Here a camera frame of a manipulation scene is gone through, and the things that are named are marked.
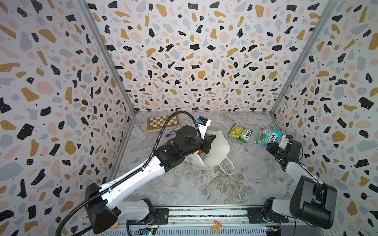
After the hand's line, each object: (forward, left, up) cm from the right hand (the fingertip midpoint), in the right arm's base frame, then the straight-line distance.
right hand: (269, 142), depth 89 cm
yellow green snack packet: (+13, +14, -8) cm, 21 cm away
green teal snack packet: (+4, +1, +1) cm, 5 cm away
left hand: (-12, +34, +22) cm, 42 cm away
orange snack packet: (-8, +41, -1) cm, 42 cm away
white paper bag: (-6, +31, 0) cm, 31 cm away
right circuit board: (-43, +6, -13) cm, 45 cm away
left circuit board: (-45, +66, -11) cm, 81 cm away
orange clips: (-43, +34, -10) cm, 56 cm away
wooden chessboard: (+21, +73, -6) cm, 76 cm away
